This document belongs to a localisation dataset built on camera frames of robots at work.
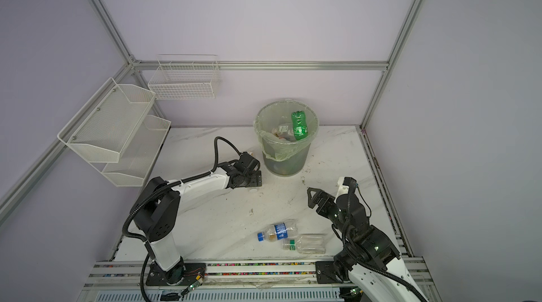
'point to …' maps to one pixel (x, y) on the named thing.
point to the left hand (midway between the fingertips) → (250, 181)
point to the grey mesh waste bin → (288, 167)
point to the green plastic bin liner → (278, 112)
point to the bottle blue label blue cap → (281, 231)
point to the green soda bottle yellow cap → (299, 125)
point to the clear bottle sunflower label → (253, 190)
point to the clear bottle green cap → (306, 244)
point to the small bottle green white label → (284, 130)
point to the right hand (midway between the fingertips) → (312, 195)
